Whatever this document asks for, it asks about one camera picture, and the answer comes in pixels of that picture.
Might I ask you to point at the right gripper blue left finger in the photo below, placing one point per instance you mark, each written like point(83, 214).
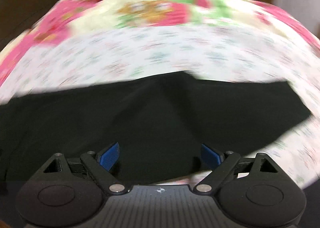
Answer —
point(108, 156)

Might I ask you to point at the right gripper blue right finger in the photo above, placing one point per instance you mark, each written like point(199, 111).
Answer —
point(211, 157)

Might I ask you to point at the black pants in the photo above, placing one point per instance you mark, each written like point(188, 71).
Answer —
point(159, 122)

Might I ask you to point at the floral bed quilt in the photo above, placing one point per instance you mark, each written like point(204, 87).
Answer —
point(86, 42)

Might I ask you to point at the dark wooden headboard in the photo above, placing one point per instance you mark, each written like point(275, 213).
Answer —
point(20, 15)

